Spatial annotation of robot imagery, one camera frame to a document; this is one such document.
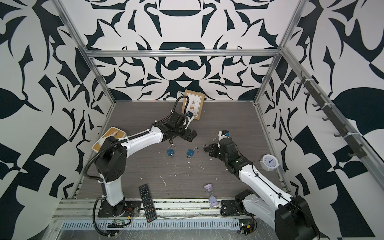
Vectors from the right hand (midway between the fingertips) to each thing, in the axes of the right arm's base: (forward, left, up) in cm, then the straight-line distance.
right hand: (209, 145), depth 83 cm
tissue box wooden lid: (+14, +60, -5) cm, 62 cm away
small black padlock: (+4, +1, -12) cm, 13 cm away
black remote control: (-27, +32, -10) cm, 43 cm away
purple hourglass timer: (-26, 0, -9) cm, 28 cm away
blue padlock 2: (+1, +11, -12) cm, 16 cm away
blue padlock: (+2, +23, -11) cm, 25 cm away
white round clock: (-6, -34, -11) cm, 37 cm away
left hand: (+11, +10, +1) cm, 15 cm away
